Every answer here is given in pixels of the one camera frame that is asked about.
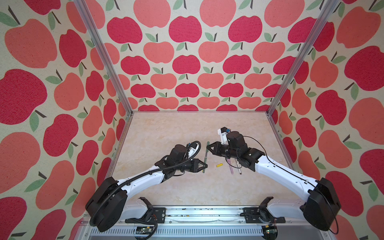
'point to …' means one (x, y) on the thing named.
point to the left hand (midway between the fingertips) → (208, 168)
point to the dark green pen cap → (208, 144)
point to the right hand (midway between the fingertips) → (209, 146)
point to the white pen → (238, 165)
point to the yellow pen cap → (220, 164)
